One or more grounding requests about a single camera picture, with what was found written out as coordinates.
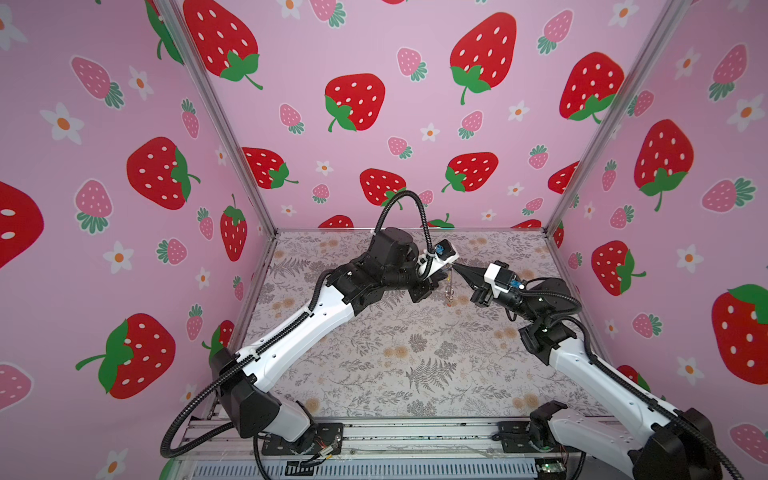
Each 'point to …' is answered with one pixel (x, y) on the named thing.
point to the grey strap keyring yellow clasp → (449, 278)
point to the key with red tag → (449, 296)
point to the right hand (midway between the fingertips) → (456, 263)
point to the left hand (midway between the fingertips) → (445, 271)
